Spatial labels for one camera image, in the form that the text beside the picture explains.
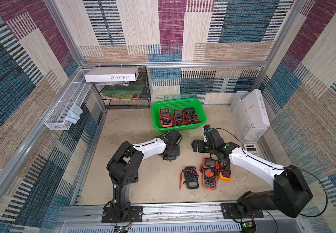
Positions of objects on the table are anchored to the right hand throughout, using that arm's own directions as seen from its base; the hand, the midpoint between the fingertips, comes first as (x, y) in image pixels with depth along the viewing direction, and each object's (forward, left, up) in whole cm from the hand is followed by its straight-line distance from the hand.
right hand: (198, 142), depth 87 cm
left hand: (0, +16, -10) cm, 19 cm away
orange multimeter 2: (-14, -5, -6) cm, 16 cm away
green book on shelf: (+30, +47, +16) cm, 58 cm away
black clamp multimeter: (-18, +5, -7) cm, 20 cm away
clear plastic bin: (+7, -32, -2) cm, 33 cm away
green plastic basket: (+33, +10, 0) cm, 34 cm away
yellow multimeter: (-15, -14, -7) cm, 22 cm away
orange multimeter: (+23, +20, -3) cm, 30 cm away
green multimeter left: (-6, +17, -7) cm, 19 cm away
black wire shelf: (+44, +39, -6) cm, 59 cm away
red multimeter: (+24, +10, -5) cm, 26 cm away
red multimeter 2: (+27, +1, -8) cm, 28 cm away
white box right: (+19, -37, +10) cm, 42 cm away
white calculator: (0, -36, -9) cm, 37 cm away
